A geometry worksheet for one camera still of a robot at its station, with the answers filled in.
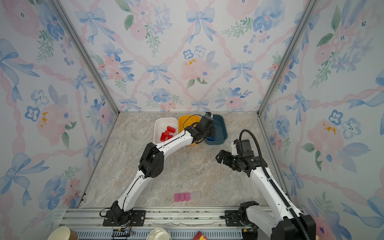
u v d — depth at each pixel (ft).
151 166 1.98
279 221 1.30
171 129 3.50
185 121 3.56
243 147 2.02
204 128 2.47
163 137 3.39
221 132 3.47
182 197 2.63
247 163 1.82
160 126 3.62
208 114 2.86
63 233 2.10
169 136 3.39
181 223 2.40
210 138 3.27
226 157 2.34
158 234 2.32
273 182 1.56
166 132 3.44
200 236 2.18
